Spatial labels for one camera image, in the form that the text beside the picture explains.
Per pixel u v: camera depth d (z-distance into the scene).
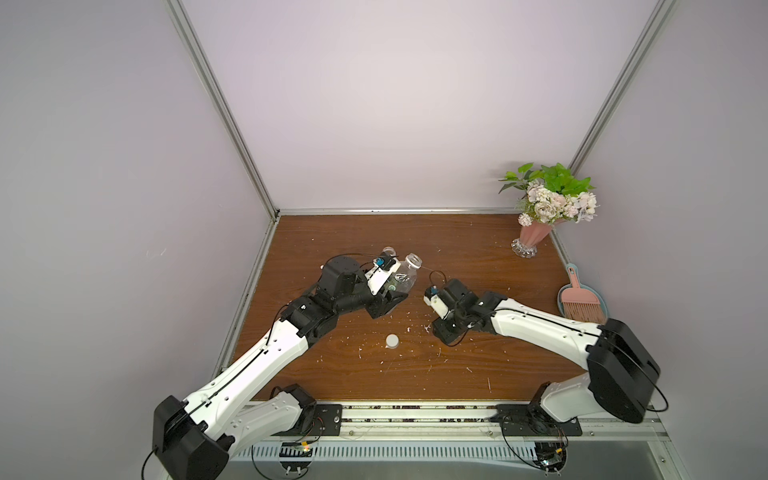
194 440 0.37
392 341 0.86
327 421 0.73
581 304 0.92
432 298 0.77
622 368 0.42
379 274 0.61
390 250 0.85
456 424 0.74
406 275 0.66
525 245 1.05
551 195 0.85
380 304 0.63
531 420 0.65
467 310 0.63
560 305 0.93
